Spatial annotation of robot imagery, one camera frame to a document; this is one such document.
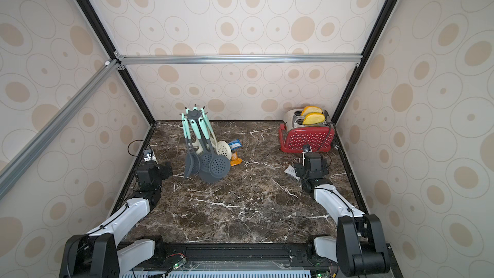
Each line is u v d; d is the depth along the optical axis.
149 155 0.73
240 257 0.75
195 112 0.69
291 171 0.97
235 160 1.01
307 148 0.77
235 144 1.07
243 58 0.92
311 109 0.97
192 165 0.80
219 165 0.85
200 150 0.85
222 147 0.91
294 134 0.94
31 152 0.55
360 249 0.42
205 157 0.86
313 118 0.94
